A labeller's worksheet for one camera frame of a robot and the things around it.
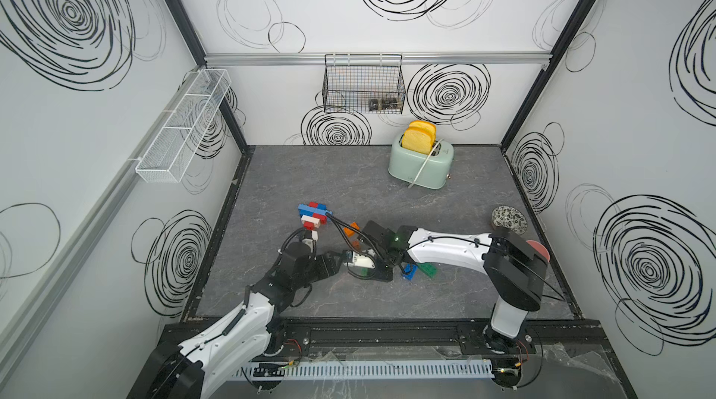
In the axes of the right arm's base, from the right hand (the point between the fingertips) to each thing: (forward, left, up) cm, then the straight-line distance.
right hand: (371, 268), depth 85 cm
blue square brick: (0, -12, 0) cm, 12 cm away
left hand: (+1, +10, +3) cm, 11 cm away
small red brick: (+22, +21, +1) cm, 31 cm away
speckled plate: (+20, -47, -1) cm, 51 cm away
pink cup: (+5, -50, +6) cm, 50 cm away
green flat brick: (+1, -18, 0) cm, 18 cm away
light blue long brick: (+20, +20, +1) cm, 29 cm away
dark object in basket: (+42, -5, +31) cm, 52 cm away
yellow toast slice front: (+39, -16, +17) cm, 46 cm away
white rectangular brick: (+15, +19, +1) cm, 24 cm away
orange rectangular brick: (0, +5, +24) cm, 24 cm away
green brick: (-5, +2, +11) cm, 12 cm away
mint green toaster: (+34, -12, +9) cm, 37 cm away
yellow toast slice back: (+44, -19, +21) cm, 52 cm away
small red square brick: (+14, +21, +1) cm, 25 cm away
